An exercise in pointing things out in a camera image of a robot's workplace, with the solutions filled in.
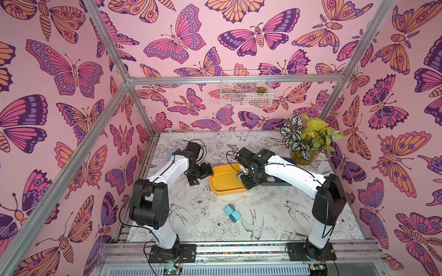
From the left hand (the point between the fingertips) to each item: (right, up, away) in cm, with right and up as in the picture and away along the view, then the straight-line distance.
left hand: (209, 176), depth 89 cm
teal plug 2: (+13, -18, -8) cm, 23 cm away
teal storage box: (+26, +3, -32) cm, 41 cm away
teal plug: (+10, -15, -5) cm, 19 cm away
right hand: (+20, -3, -6) cm, 21 cm away
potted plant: (+48, +20, -5) cm, 53 cm away
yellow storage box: (+8, -3, +7) cm, 11 cm away
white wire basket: (+20, +48, +7) cm, 52 cm away
